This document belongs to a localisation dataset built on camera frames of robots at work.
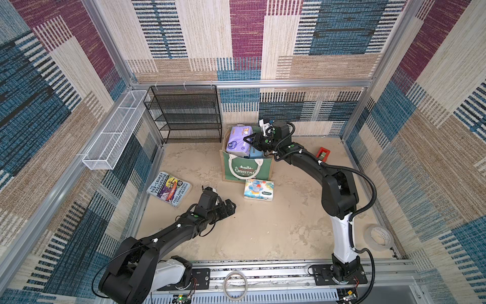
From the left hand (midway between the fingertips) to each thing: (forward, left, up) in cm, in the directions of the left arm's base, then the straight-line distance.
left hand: (230, 208), depth 88 cm
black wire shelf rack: (+51, +26, +15) cm, 59 cm away
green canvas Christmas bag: (+16, -2, +10) cm, 19 cm away
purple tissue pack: (+23, -3, +19) cm, 30 cm away
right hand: (+25, -8, +18) cm, 32 cm away
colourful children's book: (+12, +31, -2) cm, 33 cm away
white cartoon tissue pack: (+9, -13, +2) cm, 16 cm away
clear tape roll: (-13, -63, -4) cm, 65 cm away
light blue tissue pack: (+25, -12, +10) cm, 29 cm away
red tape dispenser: (+30, -49, +3) cm, 58 cm away
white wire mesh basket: (+15, +44, +30) cm, 55 cm away
